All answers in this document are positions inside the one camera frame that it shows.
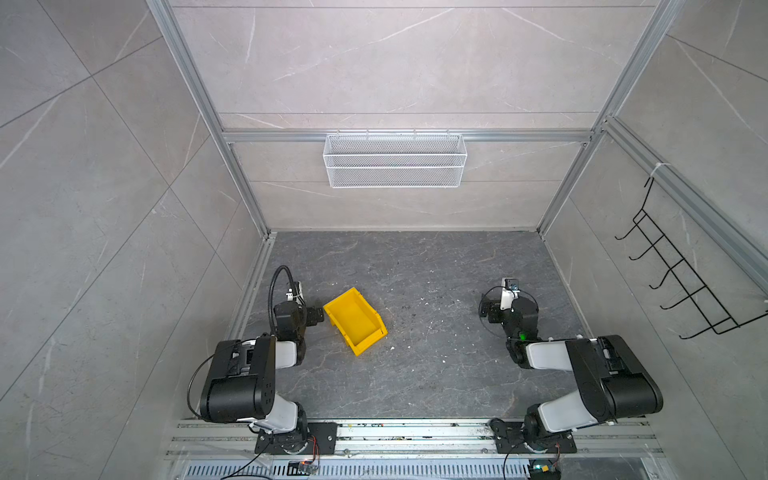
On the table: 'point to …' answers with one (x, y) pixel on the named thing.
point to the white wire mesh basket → (395, 160)
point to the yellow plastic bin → (359, 321)
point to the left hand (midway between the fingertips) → (300, 294)
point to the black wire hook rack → (697, 291)
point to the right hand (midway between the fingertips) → (498, 291)
